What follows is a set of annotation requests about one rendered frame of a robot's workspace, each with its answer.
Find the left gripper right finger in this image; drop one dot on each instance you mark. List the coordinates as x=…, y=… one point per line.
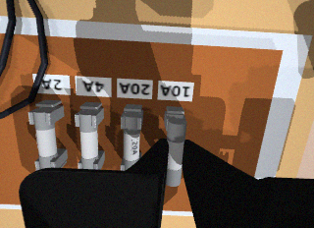
x=222, y=196

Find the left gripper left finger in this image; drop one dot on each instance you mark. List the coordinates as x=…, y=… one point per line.
x=92, y=198

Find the white ceramic fuse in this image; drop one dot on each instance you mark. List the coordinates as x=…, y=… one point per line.
x=88, y=139
x=131, y=139
x=45, y=137
x=175, y=137

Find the red test probe with black lead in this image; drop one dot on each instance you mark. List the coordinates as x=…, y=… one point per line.
x=6, y=49

